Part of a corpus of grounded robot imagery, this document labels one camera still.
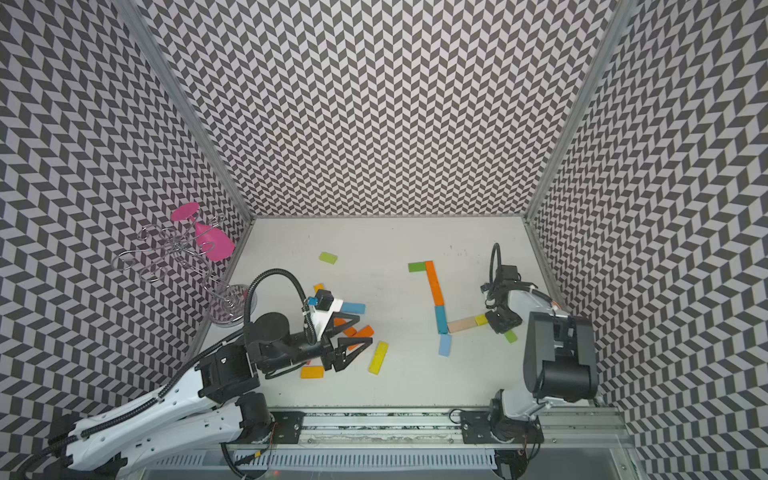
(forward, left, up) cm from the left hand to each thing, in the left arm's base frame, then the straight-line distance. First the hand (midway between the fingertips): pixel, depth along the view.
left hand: (363, 335), depth 62 cm
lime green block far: (+40, +20, -26) cm, 52 cm away
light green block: (+10, -41, -26) cm, 50 cm away
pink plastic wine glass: (+30, +46, -5) cm, 55 cm away
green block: (+35, -14, -24) cm, 44 cm away
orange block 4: (+25, -20, -26) cm, 42 cm away
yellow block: (+15, -33, -25) cm, 44 cm away
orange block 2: (+10, +3, -23) cm, 26 cm away
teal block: (+16, -21, -27) cm, 37 cm away
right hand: (+12, -41, -25) cm, 50 cm away
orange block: (+1, +3, -1) cm, 3 cm away
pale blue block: (+8, -21, -27) cm, 35 cm away
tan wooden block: (+14, -28, -25) cm, 40 cm away
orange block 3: (+30, -19, -26) cm, 44 cm away
